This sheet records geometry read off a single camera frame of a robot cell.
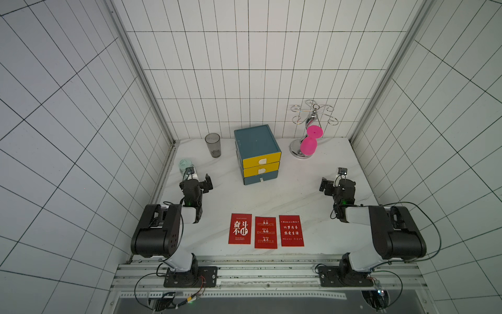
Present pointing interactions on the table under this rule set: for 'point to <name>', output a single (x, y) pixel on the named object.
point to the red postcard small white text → (291, 235)
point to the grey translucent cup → (214, 141)
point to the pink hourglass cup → (308, 144)
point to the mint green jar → (184, 163)
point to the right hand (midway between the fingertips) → (335, 176)
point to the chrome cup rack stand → (312, 111)
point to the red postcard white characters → (240, 229)
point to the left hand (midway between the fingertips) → (198, 178)
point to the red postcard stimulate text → (265, 233)
